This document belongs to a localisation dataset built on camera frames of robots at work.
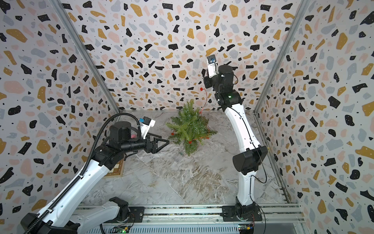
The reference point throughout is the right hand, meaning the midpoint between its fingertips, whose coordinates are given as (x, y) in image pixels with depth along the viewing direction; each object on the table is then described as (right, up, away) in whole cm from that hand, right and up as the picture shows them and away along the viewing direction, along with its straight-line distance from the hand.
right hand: (209, 68), depth 73 cm
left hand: (-21, -35, -6) cm, 41 cm away
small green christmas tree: (-9, -30, +2) cm, 32 cm away
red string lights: (-4, -21, +6) cm, 23 cm away
